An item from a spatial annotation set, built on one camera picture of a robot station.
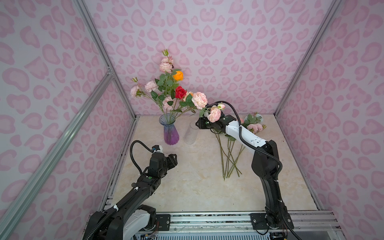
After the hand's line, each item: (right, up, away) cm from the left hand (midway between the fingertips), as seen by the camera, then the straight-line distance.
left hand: (174, 154), depth 85 cm
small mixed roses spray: (+54, +19, +25) cm, 62 cm away
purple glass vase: (-4, +10, +16) cm, 19 cm away
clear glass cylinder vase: (+9, +11, +11) cm, 18 cm away
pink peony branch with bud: (-21, +35, -2) cm, 41 cm away
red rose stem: (+33, -6, +8) cm, 35 cm away
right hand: (+13, +19, +5) cm, 23 cm away
